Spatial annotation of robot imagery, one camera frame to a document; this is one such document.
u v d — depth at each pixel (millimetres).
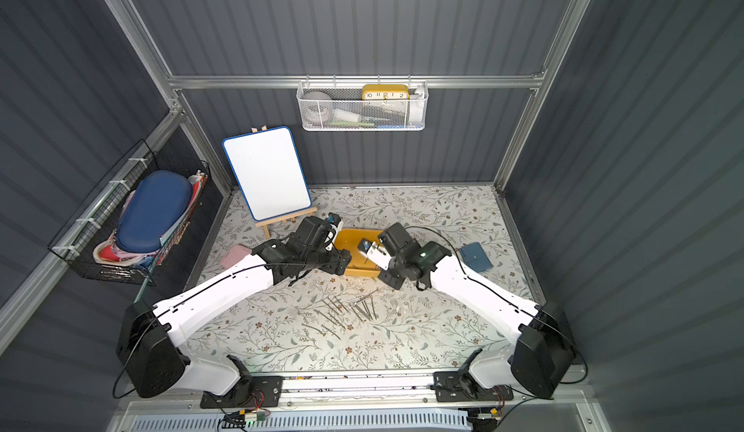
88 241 626
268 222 1000
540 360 403
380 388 756
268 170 912
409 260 601
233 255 973
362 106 902
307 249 600
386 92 868
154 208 698
